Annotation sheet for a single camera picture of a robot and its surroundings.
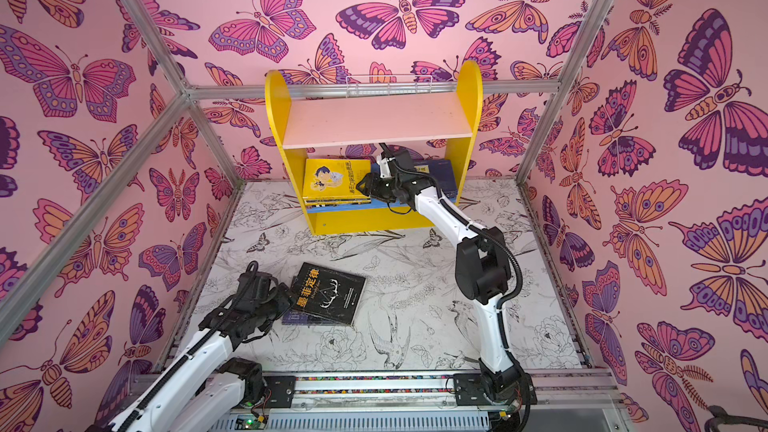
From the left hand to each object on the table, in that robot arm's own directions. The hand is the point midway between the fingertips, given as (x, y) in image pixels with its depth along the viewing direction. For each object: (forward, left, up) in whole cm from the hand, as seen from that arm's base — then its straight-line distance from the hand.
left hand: (291, 296), depth 84 cm
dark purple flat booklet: (-5, -1, -5) cm, 7 cm away
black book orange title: (+2, -10, -3) cm, 10 cm away
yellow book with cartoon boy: (+33, -11, +14) cm, 38 cm away
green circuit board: (-29, +6, -8) cm, 30 cm away
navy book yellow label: (+38, -44, +12) cm, 60 cm away
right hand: (+29, -20, +15) cm, 38 cm away
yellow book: (+26, -11, +11) cm, 30 cm away
